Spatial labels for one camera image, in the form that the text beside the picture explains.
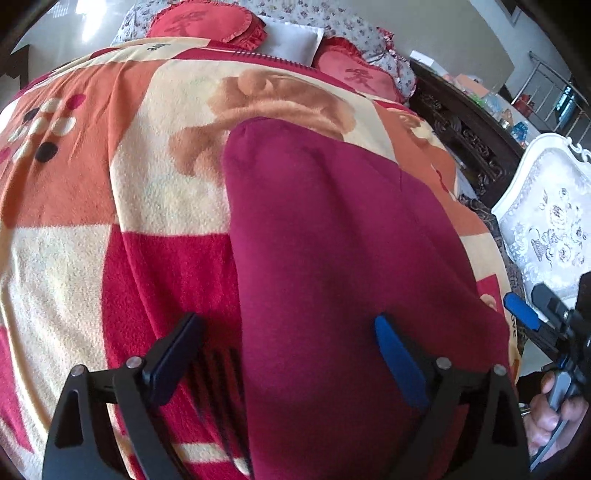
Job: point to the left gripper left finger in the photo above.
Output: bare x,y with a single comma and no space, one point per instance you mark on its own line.
81,443

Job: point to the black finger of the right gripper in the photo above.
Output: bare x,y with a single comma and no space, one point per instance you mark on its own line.
549,304

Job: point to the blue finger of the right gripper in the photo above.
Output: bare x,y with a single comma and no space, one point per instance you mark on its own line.
522,311

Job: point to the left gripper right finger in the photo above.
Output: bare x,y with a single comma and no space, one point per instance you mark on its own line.
492,443

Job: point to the maroon fleece sweater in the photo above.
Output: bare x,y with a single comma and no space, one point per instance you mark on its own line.
326,236

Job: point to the person's right hand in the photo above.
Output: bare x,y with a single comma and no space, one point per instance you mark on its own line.
542,420

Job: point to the white ornate chair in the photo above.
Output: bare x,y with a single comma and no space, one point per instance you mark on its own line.
544,216

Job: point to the dark carved wooden headboard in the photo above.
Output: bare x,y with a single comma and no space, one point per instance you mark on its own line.
489,155

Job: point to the metal stair railing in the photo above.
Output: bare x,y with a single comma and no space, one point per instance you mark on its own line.
552,103

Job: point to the patterned orange red blanket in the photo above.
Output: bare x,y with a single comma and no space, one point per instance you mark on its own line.
114,215

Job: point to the right red heart cushion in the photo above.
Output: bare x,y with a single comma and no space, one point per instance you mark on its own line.
339,58

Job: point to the red heart cushion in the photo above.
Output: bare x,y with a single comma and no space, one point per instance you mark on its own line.
220,22
339,58

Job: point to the white square pillow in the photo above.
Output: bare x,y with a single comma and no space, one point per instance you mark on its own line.
292,42

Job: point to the dark wooden side table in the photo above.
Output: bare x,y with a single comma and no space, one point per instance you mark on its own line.
16,66

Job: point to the left red heart cushion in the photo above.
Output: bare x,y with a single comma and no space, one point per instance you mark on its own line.
220,22

